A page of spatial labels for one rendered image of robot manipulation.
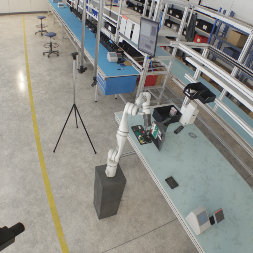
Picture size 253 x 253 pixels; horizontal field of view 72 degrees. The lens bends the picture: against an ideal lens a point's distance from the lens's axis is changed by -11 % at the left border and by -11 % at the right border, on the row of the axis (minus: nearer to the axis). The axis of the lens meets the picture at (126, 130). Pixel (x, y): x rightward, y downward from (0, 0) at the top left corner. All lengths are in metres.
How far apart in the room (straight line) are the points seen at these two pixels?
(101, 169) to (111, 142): 1.44
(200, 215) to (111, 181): 0.85
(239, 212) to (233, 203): 0.10
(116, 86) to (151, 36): 1.10
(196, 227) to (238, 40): 4.76
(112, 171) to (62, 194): 1.14
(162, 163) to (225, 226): 0.80
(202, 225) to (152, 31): 2.31
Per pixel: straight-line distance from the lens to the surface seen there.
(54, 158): 3.11
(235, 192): 2.10
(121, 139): 1.59
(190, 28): 4.09
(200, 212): 1.60
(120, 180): 1.88
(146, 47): 2.92
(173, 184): 1.81
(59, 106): 4.05
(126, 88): 3.51
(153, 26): 2.74
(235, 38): 5.62
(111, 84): 3.32
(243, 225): 1.97
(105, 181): 1.85
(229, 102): 3.65
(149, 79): 3.70
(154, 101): 3.94
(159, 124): 1.98
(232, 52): 5.65
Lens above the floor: 2.43
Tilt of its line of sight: 43 degrees down
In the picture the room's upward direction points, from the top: 12 degrees clockwise
